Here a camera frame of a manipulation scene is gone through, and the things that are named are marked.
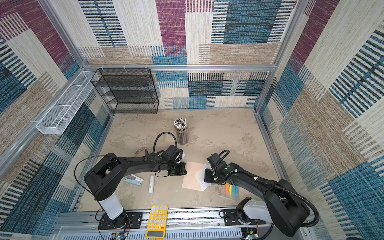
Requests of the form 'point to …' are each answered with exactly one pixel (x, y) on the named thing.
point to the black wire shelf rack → (127, 90)
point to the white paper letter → (206, 166)
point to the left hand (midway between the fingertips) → (187, 172)
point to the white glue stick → (151, 184)
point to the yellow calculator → (156, 226)
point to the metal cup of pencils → (181, 126)
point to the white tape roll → (140, 152)
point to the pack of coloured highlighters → (231, 191)
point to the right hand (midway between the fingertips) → (207, 180)
